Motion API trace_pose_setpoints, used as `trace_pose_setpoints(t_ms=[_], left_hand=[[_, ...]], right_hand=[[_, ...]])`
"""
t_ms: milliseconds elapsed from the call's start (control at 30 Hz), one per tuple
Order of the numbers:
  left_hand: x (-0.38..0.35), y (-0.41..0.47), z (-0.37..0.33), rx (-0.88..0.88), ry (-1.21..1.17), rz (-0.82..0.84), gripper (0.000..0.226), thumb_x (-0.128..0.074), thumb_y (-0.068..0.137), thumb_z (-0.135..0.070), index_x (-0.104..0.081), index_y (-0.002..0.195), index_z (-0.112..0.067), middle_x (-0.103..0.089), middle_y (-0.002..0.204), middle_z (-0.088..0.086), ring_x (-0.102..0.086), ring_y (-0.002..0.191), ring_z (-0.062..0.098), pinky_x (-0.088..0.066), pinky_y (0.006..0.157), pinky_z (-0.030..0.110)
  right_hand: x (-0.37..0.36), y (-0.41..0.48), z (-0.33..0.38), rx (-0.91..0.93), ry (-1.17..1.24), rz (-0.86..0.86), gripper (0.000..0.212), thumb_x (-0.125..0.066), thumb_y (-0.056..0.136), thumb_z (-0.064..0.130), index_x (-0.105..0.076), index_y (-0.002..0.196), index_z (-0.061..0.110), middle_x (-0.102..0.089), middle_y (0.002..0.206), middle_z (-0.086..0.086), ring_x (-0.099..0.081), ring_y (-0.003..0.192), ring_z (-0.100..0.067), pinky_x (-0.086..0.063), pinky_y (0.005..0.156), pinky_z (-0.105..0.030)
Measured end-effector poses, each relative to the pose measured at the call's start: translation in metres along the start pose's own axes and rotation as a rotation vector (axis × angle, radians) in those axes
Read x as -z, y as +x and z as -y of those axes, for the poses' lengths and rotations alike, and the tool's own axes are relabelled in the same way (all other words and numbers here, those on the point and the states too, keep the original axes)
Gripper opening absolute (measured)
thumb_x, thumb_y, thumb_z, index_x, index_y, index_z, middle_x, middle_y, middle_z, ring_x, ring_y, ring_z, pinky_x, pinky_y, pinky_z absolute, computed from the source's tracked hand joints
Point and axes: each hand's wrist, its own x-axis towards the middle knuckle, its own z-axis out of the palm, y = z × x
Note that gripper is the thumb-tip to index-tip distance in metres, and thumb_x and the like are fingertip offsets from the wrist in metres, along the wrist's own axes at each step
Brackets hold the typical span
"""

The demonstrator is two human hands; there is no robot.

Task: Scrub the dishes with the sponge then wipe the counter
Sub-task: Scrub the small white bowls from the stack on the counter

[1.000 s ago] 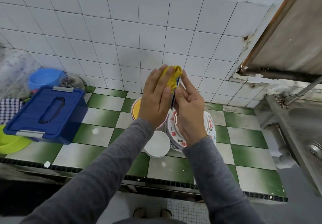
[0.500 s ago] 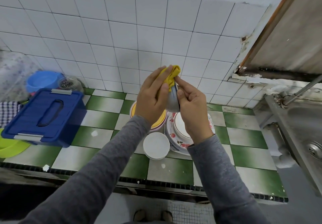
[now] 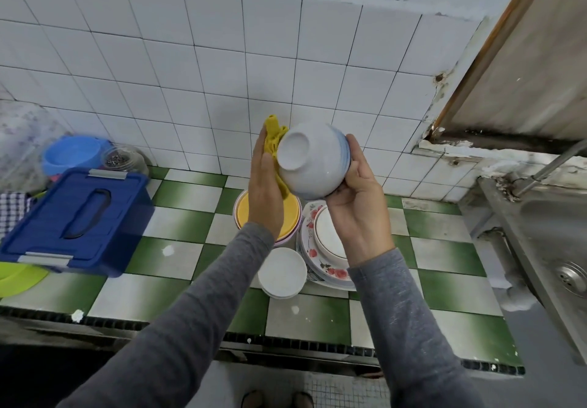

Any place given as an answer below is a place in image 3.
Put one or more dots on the person's left hand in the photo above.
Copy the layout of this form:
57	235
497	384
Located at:
266	197

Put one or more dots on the person's right hand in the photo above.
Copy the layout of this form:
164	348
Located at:
359	218

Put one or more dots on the stack of small white bowls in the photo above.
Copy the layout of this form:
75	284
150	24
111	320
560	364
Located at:
282	273

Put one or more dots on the person's right forearm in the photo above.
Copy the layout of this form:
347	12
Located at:
417	339

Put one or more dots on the person's black shoe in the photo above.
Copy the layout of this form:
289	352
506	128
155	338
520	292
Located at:
303	400
253	399

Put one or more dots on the glass jar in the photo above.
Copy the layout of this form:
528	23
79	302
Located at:
126	160

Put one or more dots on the stainless steel sink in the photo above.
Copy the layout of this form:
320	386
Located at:
546	247

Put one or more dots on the blue plastic box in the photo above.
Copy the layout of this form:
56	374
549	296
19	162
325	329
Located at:
73	222

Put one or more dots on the metal faucet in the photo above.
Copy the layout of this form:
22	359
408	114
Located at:
548	169

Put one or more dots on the blue plastic bowl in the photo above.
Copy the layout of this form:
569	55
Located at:
73	153

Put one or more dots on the clear plastic bag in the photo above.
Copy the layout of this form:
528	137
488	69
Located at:
20	142

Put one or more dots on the blue white checked cloth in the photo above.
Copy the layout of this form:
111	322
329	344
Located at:
9	212

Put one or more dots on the lime green plastic bowl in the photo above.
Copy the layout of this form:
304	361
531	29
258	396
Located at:
16	279

